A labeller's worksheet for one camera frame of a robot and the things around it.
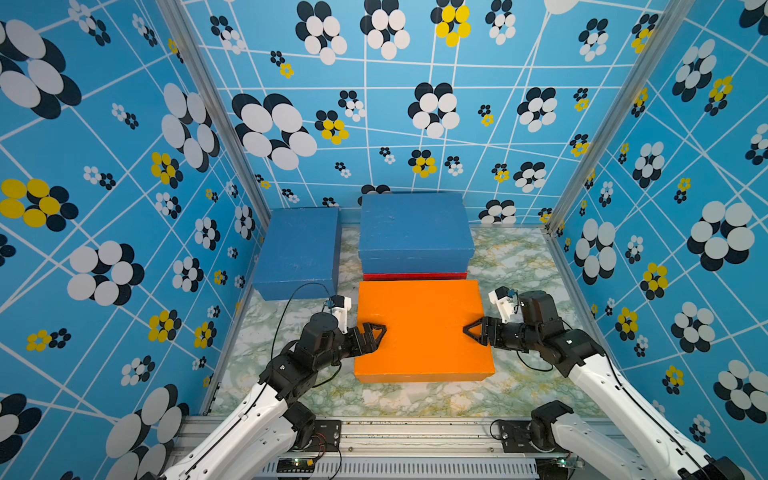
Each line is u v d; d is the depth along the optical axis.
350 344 0.65
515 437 0.73
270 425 0.61
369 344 0.65
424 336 0.72
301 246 0.98
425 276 0.90
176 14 0.68
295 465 0.72
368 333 0.66
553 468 0.71
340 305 0.69
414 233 0.87
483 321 0.68
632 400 0.45
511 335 0.66
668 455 0.40
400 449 0.73
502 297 0.71
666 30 0.70
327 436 0.74
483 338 0.68
